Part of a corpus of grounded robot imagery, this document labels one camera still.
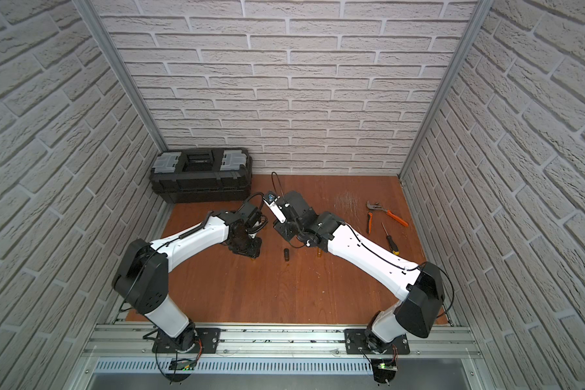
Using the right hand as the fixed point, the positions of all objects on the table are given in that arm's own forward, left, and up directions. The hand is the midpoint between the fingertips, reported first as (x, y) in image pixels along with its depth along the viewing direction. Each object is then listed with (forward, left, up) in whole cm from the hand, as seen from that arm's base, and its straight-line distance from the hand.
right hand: (286, 215), depth 77 cm
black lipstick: (-5, +1, -19) cm, 19 cm away
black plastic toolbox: (+27, +35, -6) cm, 44 cm away
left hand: (-3, +12, -16) cm, 20 cm away
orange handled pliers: (+18, -41, -23) cm, 50 cm away
